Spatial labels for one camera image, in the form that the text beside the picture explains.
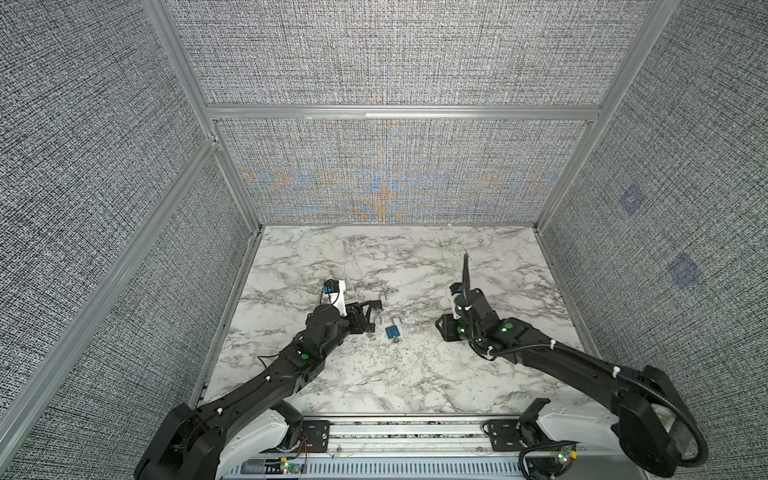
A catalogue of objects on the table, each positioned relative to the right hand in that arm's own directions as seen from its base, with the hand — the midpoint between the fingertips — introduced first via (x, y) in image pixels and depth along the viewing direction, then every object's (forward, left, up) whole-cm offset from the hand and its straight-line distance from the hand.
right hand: (440, 321), depth 84 cm
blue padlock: (+1, +14, -8) cm, 16 cm away
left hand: (+2, +20, +7) cm, 21 cm away
